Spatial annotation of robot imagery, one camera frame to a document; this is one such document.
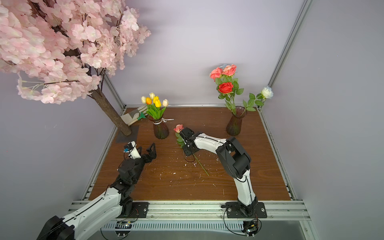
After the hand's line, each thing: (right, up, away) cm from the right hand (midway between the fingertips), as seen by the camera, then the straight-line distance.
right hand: (189, 147), depth 95 cm
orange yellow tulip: (-22, +24, -12) cm, 35 cm away
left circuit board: (-32, -35, -23) cm, 53 cm away
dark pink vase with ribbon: (-19, +12, +1) cm, 23 cm away
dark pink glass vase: (+30, +14, +3) cm, 33 cm away
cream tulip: (-26, +30, -10) cm, 41 cm away
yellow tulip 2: (-18, +29, -14) cm, 37 cm away
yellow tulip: (-18, +23, -10) cm, 31 cm away
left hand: (-21, +4, -14) cm, 26 cm away
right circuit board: (+31, -34, -25) cm, 52 cm away
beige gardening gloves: (-45, +22, +19) cm, 53 cm away
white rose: (+43, +33, -16) cm, 57 cm away
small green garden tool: (-38, +21, +17) cm, 47 cm away
